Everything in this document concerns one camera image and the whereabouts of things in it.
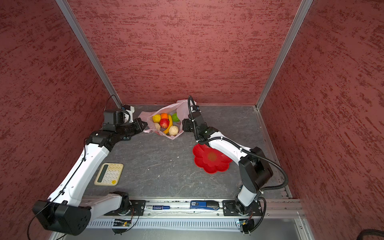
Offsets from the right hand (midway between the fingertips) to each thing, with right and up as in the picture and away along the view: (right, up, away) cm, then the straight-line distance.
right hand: (185, 124), depth 86 cm
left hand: (-19, -1, -10) cm, 21 cm away
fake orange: (-17, +5, +21) cm, 28 cm away
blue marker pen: (-13, -42, -12) cm, 46 cm away
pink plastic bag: (-3, +10, +5) cm, 12 cm away
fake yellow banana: (-12, 0, +20) cm, 24 cm away
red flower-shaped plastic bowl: (+16, -23, +6) cm, 29 cm away
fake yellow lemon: (-23, +4, +21) cm, 31 cm away
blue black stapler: (+11, -39, -14) cm, 43 cm away
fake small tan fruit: (-21, -2, +17) cm, 27 cm away
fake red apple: (-17, 0, +17) cm, 24 cm away
